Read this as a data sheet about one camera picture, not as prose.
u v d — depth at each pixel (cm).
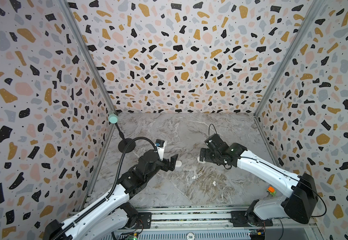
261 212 63
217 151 60
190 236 70
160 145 63
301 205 40
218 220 76
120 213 62
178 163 92
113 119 71
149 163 54
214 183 86
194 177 88
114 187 48
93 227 43
